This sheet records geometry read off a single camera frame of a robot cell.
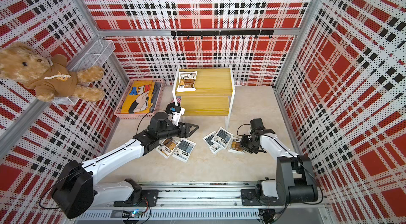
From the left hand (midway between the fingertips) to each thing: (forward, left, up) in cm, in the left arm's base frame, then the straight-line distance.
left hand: (196, 126), depth 79 cm
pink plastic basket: (+44, +32, -12) cm, 56 cm away
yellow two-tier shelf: (+23, -9, -3) cm, 24 cm away
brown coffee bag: (+15, +4, +17) cm, 23 cm away
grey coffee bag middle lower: (-4, -9, -17) cm, 19 cm away
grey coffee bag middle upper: (+2, -14, -16) cm, 21 cm away
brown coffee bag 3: (-3, -21, -16) cm, 27 cm away
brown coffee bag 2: (-4, +18, -16) cm, 24 cm away
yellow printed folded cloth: (+28, +42, -10) cm, 51 cm away
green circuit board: (-35, +27, -16) cm, 47 cm away
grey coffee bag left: (-6, +8, -17) cm, 20 cm away
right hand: (-4, -25, -15) cm, 29 cm away
